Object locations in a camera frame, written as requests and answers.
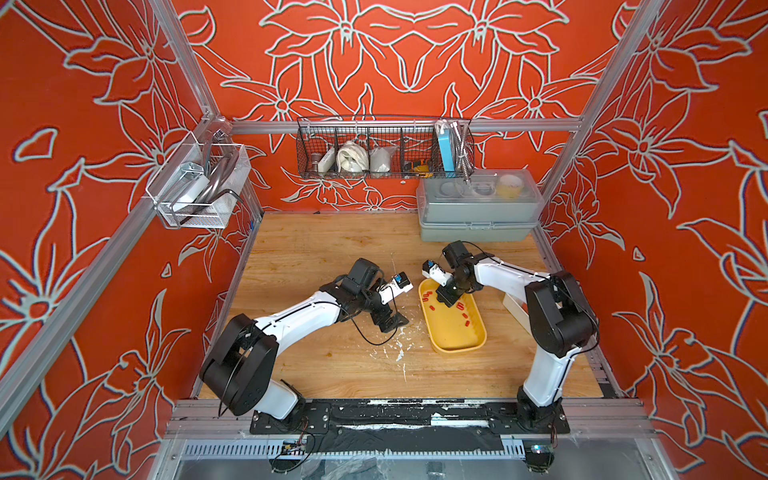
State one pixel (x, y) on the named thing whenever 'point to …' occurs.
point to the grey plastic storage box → (500, 204)
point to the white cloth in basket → (351, 157)
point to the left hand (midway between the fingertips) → (399, 303)
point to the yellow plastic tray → (458, 328)
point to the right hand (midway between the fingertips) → (436, 295)
